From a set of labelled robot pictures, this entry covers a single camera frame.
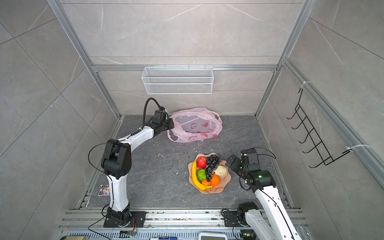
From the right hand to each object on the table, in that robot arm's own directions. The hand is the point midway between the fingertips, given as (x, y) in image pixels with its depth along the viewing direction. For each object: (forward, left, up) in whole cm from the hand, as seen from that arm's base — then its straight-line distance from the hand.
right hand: (232, 162), depth 78 cm
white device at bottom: (-31, +13, -9) cm, 35 cm away
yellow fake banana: (-6, +20, -7) cm, 23 cm away
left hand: (+33, +35, 0) cm, 47 cm away
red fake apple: (+3, +17, -5) cm, 18 cm away
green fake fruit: (-4, +17, -8) cm, 19 cm away
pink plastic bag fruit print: (+36, +20, -10) cm, 43 cm away
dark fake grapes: (+2, +11, -3) cm, 11 cm away
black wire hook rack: (-2, -35, +17) cm, 39 cm away
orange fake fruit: (-8, +15, -8) cm, 19 cm away
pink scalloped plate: (-6, +5, -10) cm, 13 cm away
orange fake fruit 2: (-6, +9, -9) cm, 14 cm away
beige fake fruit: (-2, +6, -6) cm, 9 cm away
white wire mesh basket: (+54, +31, +16) cm, 64 cm away
